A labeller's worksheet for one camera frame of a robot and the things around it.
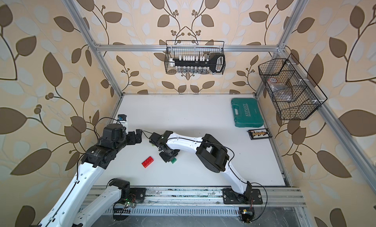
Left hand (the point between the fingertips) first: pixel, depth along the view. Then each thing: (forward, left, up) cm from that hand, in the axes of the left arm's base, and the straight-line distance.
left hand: (132, 130), depth 75 cm
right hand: (-6, -18, -22) cm, 29 cm away
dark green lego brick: (-9, -20, -19) cm, 29 cm away
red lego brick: (-9, -5, -21) cm, 23 cm away
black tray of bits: (+10, -76, -19) cm, 79 cm away
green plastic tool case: (+24, -69, -15) cm, 75 cm away
